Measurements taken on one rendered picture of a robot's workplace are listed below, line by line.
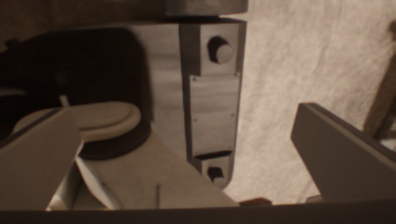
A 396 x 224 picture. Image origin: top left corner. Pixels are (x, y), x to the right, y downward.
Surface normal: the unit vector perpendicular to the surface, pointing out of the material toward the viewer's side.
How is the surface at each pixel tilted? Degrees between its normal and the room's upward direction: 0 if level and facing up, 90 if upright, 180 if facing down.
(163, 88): 0
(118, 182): 90
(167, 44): 0
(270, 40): 0
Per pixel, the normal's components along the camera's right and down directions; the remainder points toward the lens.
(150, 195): -0.02, -0.87
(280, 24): 0.22, 0.47
